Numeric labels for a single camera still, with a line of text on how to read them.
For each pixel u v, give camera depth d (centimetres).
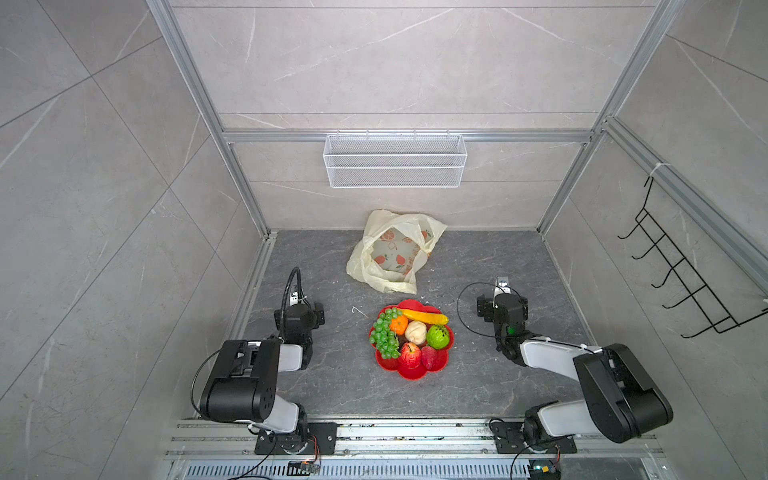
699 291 63
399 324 88
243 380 45
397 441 75
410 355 81
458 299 101
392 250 112
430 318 87
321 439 73
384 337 81
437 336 84
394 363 84
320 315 88
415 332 86
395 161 100
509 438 73
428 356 82
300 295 80
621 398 43
